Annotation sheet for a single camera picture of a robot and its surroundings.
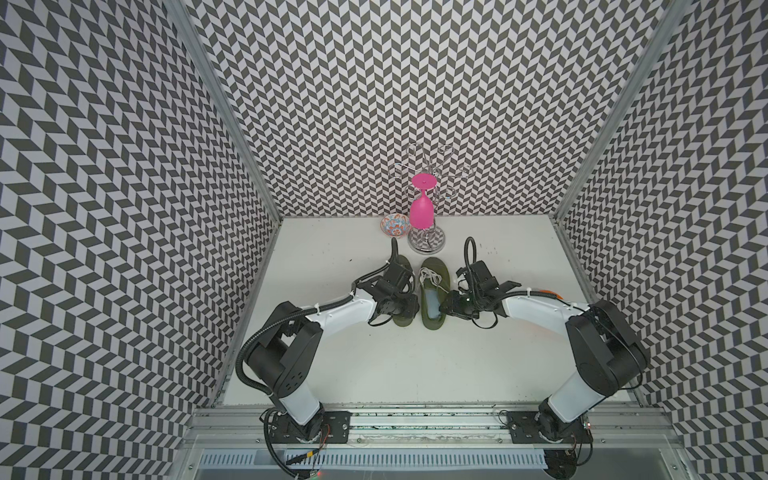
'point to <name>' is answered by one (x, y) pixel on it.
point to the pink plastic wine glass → (422, 212)
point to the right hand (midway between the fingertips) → (444, 313)
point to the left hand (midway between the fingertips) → (413, 309)
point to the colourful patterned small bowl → (395, 225)
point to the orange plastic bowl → (557, 295)
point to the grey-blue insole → (432, 302)
